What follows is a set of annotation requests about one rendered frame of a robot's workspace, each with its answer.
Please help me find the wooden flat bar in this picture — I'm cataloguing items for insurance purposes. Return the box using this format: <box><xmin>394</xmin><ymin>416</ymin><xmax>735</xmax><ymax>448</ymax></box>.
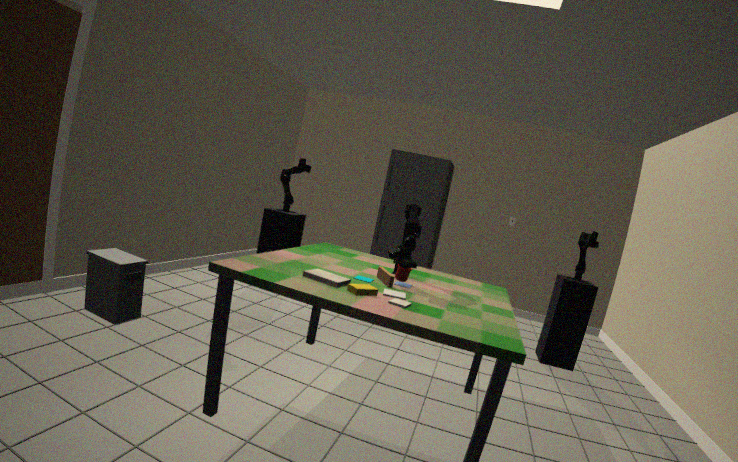
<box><xmin>377</xmin><ymin>266</ymin><xmax>395</xmax><ymax>288</ymax></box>

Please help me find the yellow rectangular block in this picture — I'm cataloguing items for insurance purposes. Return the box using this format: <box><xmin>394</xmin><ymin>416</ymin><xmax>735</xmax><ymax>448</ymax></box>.
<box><xmin>347</xmin><ymin>284</ymin><xmax>378</xmax><ymax>296</ymax></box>

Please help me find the red cup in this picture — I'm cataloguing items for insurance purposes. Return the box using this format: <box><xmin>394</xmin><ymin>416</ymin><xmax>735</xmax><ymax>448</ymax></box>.
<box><xmin>395</xmin><ymin>264</ymin><xmax>412</xmax><ymax>282</ymax></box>

